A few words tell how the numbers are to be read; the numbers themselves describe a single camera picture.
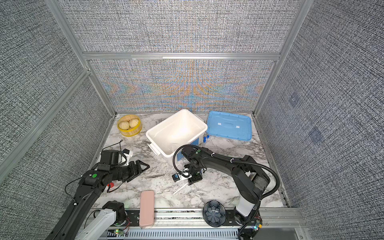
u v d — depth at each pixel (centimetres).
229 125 113
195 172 73
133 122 106
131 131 103
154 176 88
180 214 76
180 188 83
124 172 64
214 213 75
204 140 85
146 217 72
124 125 105
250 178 47
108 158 58
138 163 68
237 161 48
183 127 99
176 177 71
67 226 42
